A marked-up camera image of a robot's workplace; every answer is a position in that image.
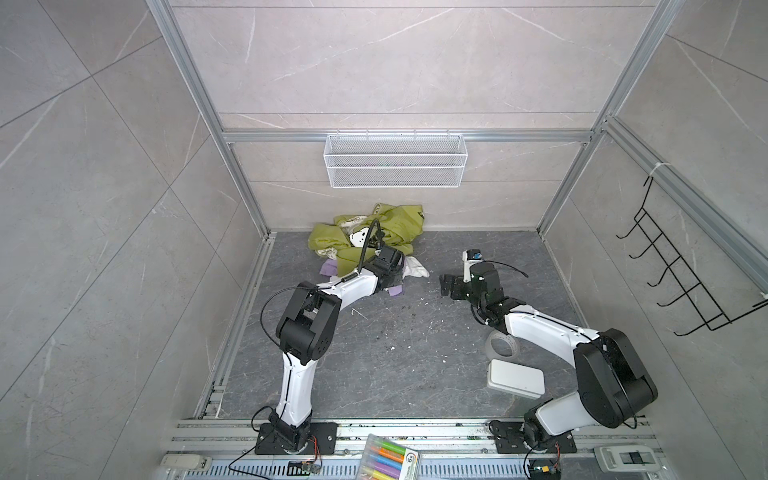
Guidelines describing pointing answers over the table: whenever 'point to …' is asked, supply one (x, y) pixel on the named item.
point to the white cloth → (413, 267)
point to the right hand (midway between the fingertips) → (452, 274)
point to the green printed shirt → (353, 239)
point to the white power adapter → (186, 461)
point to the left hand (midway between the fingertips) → (394, 269)
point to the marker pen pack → (386, 460)
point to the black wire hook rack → (692, 291)
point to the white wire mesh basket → (391, 161)
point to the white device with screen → (612, 458)
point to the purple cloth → (329, 267)
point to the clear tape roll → (500, 346)
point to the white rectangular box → (519, 379)
